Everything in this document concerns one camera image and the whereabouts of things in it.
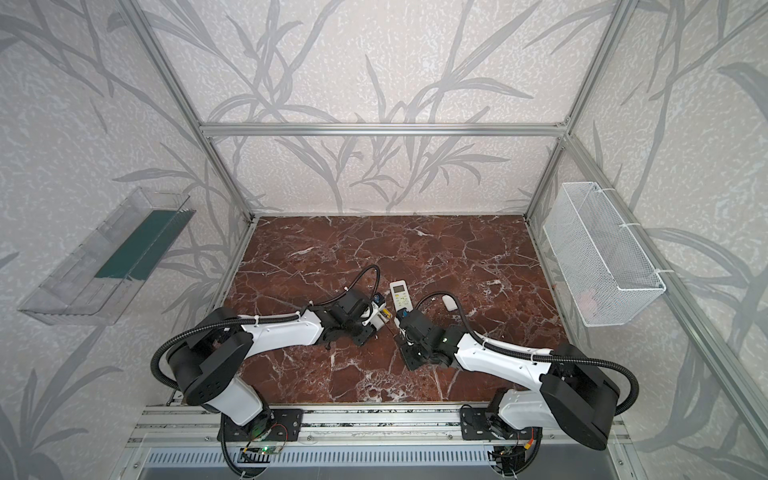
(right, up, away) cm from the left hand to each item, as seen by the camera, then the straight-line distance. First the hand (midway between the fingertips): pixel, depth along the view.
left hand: (374, 319), depth 91 cm
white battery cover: (+24, +4, +6) cm, 25 cm away
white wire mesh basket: (+51, +17, -30) cm, 62 cm away
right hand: (+9, -5, -7) cm, 13 cm away
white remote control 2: (+3, +1, +1) cm, 4 cm away
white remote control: (+8, +6, +6) cm, 12 cm away
